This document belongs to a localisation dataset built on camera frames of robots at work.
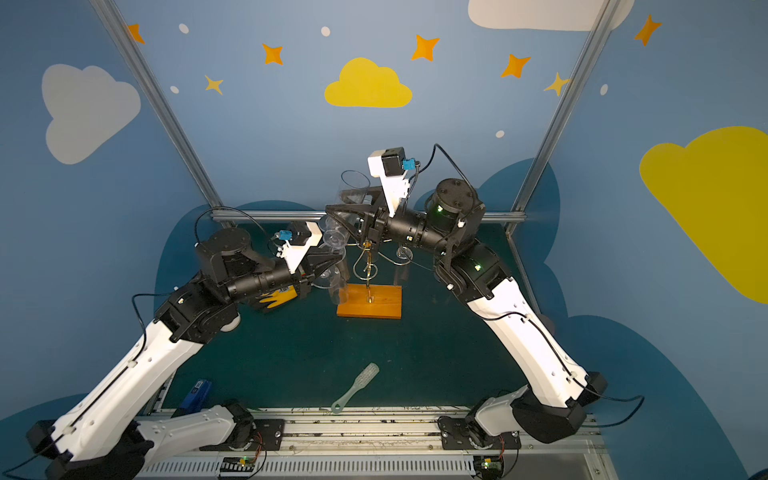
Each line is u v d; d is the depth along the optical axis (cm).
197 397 77
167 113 86
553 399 38
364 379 82
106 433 38
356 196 48
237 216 127
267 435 75
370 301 98
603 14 70
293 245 45
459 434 75
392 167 39
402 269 89
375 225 42
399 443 73
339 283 69
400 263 69
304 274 49
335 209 45
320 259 53
